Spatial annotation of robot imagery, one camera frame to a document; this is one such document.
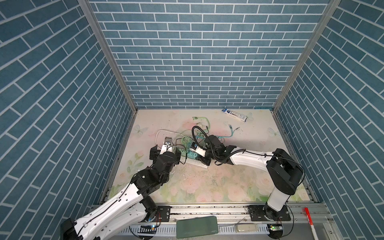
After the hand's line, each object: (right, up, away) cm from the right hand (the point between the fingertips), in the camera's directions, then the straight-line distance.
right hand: (196, 153), depth 88 cm
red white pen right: (+56, -30, -17) cm, 65 cm away
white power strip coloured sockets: (+2, -2, -10) cm, 11 cm away
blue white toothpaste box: (+30, +24, +28) cm, 48 cm away
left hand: (-14, +5, -13) cm, 19 cm away
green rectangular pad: (+1, -31, -18) cm, 36 cm away
